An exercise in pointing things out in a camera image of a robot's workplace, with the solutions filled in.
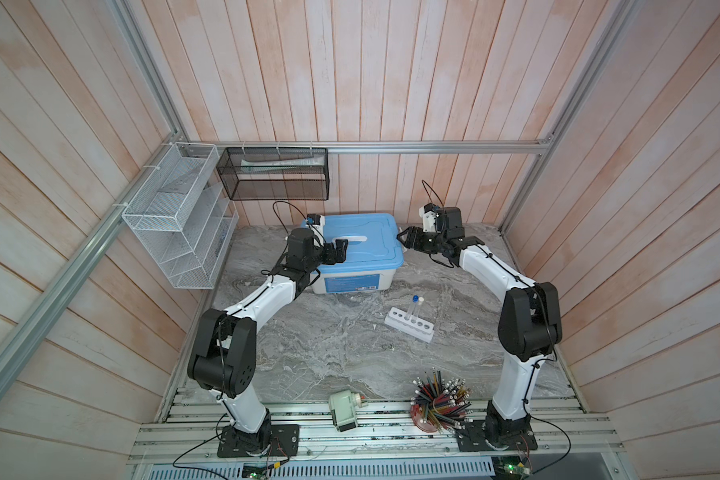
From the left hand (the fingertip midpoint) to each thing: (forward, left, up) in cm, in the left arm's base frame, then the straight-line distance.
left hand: (336, 245), depth 90 cm
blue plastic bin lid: (+3, -12, -2) cm, 12 cm away
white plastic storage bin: (-5, -7, -13) cm, 16 cm away
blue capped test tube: (-17, -23, -4) cm, 29 cm away
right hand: (+5, -21, -2) cm, 22 cm away
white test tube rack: (-20, -26, -16) cm, 36 cm away
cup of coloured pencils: (-44, -26, -7) cm, 51 cm away
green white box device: (-42, -3, -16) cm, 45 cm away
